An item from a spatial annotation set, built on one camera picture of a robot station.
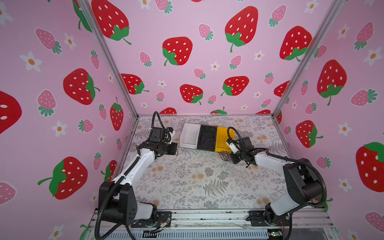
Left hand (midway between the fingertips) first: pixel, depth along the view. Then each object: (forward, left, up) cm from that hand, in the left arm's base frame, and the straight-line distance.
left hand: (176, 147), depth 87 cm
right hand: (+1, -34, -10) cm, 35 cm away
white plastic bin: (+19, -6, -13) cm, 24 cm away
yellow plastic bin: (+14, -29, -9) cm, 34 cm away
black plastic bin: (+24, -22, -13) cm, 35 cm away
